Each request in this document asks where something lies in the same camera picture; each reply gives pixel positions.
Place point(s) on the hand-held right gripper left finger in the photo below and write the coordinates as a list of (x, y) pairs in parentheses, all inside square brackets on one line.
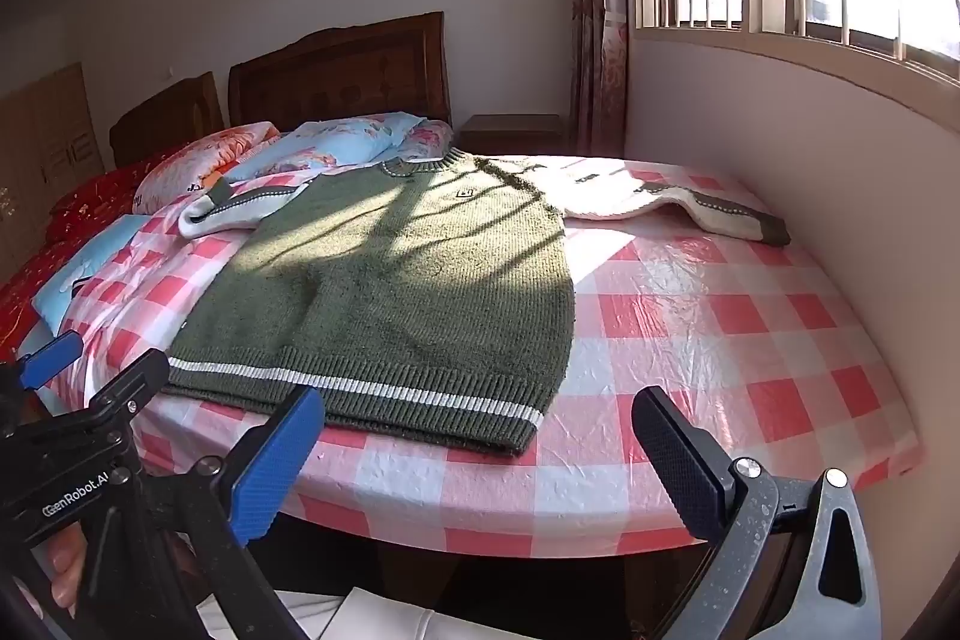
[(277, 464)]

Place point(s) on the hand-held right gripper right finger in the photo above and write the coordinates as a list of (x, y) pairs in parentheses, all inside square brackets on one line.
[(682, 460)]

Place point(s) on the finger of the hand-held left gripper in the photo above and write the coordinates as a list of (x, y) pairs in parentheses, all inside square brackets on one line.
[(127, 385), (49, 359)]

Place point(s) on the green knit sweater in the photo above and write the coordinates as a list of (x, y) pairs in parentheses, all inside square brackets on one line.
[(420, 295)]

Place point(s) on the person's left hand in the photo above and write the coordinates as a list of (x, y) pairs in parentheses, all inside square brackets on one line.
[(64, 572)]

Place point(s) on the light blue sheet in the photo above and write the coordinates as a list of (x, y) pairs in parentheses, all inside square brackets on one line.
[(82, 265)]

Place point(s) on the pink checked bed cover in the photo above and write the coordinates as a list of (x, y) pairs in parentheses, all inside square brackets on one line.
[(750, 347)]

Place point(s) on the red blanket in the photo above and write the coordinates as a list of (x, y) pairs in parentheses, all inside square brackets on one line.
[(82, 197)]

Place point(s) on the light wooden wardrobe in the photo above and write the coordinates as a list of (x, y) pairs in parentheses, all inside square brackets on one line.
[(45, 153)]

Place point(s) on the orange floral pillow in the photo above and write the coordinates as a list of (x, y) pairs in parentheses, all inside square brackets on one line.
[(195, 160)]

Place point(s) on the small wooden headboard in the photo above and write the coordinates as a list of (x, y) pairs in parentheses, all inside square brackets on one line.
[(169, 115)]

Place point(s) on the blue floral pillow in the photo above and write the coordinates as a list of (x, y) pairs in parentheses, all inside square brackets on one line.
[(330, 141)]

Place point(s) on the pink floral pillow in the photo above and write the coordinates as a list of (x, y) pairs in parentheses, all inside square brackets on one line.
[(431, 138)]

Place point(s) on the wooden nightstand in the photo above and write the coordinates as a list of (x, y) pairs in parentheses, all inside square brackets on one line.
[(514, 132)]

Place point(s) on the large wooden headboard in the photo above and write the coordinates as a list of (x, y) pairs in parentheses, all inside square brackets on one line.
[(337, 70)]

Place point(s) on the floral curtain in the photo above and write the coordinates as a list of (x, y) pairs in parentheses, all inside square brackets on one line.
[(604, 25)]

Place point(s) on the wooden bed frame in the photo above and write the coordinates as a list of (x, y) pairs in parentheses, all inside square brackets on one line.
[(540, 576)]

